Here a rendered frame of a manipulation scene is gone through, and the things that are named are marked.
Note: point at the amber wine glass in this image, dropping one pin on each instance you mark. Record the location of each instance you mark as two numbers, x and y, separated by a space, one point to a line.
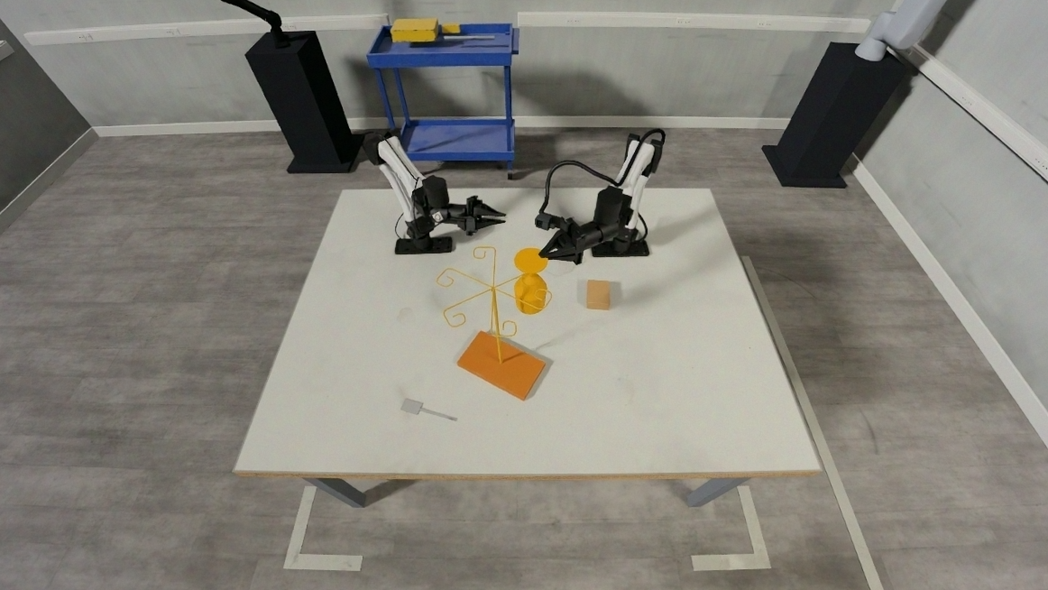
528 261

